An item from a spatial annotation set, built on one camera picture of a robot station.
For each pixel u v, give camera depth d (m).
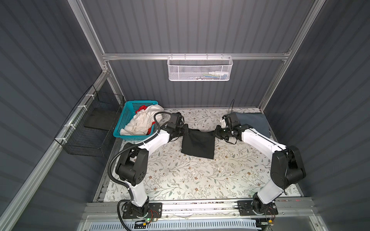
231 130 0.69
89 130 0.73
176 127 0.72
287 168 0.47
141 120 1.06
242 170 0.87
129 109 1.13
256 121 1.07
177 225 0.77
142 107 1.13
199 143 0.91
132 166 0.48
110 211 0.75
